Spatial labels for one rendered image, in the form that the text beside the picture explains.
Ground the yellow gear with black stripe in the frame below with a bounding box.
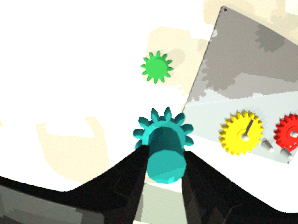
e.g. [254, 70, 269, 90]
[218, 111, 263, 156]

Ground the green gear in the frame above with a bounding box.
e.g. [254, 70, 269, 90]
[140, 51, 174, 84]

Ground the teal gear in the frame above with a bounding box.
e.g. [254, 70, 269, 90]
[132, 107, 194, 184]

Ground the red gear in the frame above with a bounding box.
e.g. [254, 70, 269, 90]
[274, 115, 298, 149]

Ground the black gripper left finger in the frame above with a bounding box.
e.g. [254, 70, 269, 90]
[0, 145, 149, 224]

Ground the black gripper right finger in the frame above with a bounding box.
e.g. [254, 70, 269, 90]
[181, 151, 298, 224]

